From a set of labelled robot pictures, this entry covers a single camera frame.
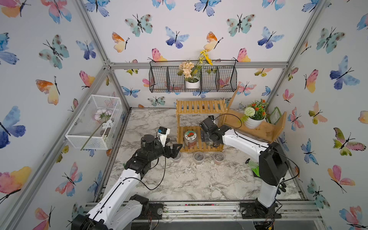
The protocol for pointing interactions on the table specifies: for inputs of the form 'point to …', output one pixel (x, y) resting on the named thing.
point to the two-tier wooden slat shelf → (203, 106)
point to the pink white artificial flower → (103, 116)
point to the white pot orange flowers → (255, 114)
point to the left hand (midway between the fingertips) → (176, 141)
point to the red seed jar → (218, 157)
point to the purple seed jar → (178, 159)
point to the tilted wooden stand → (270, 132)
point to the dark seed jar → (199, 157)
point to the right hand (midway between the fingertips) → (211, 132)
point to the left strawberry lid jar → (190, 138)
